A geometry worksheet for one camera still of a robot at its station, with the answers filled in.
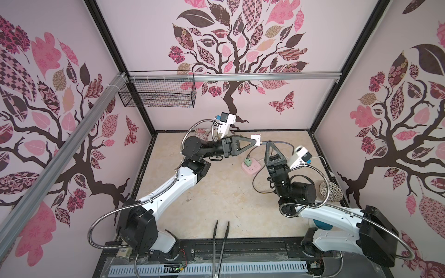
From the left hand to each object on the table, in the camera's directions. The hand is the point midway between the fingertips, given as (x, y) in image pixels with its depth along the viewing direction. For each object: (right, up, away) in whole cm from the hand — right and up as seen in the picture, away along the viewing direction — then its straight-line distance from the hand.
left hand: (255, 146), depth 54 cm
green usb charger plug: (+3, -9, +42) cm, 43 cm away
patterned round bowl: (+48, -25, +34) cm, 63 cm away
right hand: (+5, 0, -2) cm, 5 cm away
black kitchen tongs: (-13, -50, +13) cm, 54 cm away
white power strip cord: (+53, -9, +53) cm, 75 cm away
